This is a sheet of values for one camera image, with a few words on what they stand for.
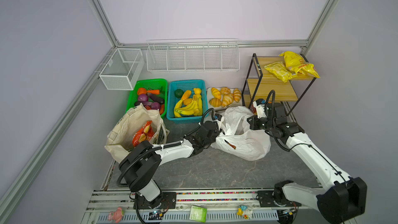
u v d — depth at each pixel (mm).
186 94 1140
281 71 766
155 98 1138
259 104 708
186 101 1084
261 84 819
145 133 831
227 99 1110
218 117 738
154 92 1162
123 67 1026
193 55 1023
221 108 1094
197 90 1152
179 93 1131
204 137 657
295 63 766
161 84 1119
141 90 1122
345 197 387
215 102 1084
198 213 688
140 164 460
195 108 1044
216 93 1157
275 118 598
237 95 1154
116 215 680
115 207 734
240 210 689
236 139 706
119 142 740
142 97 1108
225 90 1154
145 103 1084
